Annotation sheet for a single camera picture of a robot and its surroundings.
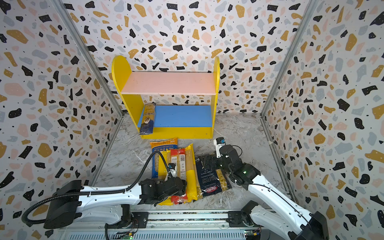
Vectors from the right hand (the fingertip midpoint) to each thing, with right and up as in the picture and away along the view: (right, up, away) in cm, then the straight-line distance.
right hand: (206, 154), depth 75 cm
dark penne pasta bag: (+3, -14, +8) cm, 17 cm away
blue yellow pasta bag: (-36, +17, +19) cm, 45 cm away
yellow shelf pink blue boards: (-21, +17, +22) cm, 35 cm away
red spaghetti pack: (-16, -3, +11) cm, 19 cm away
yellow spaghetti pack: (-24, -13, +10) cm, 29 cm away
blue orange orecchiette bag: (-29, +2, +22) cm, 36 cm away
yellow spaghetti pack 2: (-6, -20, 0) cm, 21 cm away
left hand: (-12, -16, +3) cm, 20 cm away
